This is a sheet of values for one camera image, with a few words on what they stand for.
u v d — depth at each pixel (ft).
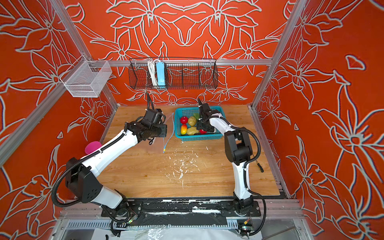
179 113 3.42
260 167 2.80
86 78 3.03
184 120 3.47
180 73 3.20
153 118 2.03
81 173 1.36
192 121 3.39
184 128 3.31
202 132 3.18
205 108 2.67
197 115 3.59
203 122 2.44
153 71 2.93
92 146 2.61
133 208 2.41
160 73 2.95
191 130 3.23
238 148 1.81
